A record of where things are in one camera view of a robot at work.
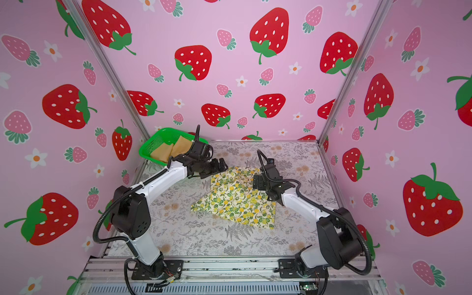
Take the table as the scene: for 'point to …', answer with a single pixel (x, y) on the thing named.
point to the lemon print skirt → (233, 195)
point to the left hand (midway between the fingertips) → (223, 169)
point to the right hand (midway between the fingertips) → (261, 179)
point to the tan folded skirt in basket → (165, 151)
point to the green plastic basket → (164, 135)
